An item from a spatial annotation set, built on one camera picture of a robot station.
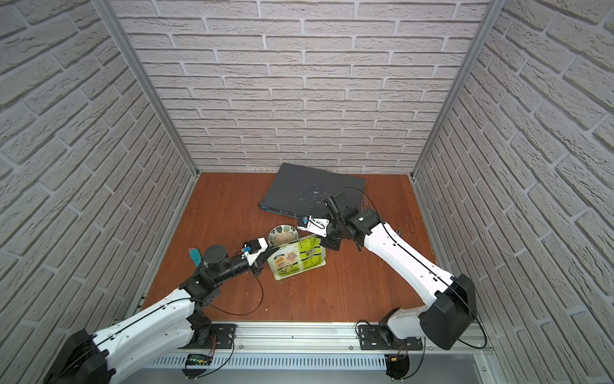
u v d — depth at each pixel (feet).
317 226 2.07
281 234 3.08
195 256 2.94
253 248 2.00
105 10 2.28
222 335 2.39
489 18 2.30
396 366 2.27
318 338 2.51
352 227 1.74
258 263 2.17
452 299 1.29
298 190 3.52
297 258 2.61
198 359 2.36
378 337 2.14
